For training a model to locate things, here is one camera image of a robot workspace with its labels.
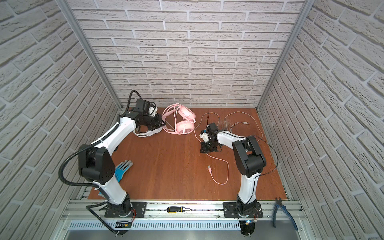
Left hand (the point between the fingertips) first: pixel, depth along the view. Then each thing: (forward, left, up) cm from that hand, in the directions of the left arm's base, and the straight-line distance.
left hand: (166, 120), depth 87 cm
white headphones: (+2, +14, -16) cm, 22 cm away
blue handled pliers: (-43, -60, -19) cm, 76 cm away
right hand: (-11, -22, -18) cm, 31 cm away
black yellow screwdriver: (-44, -5, -18) cm, 48 cm away
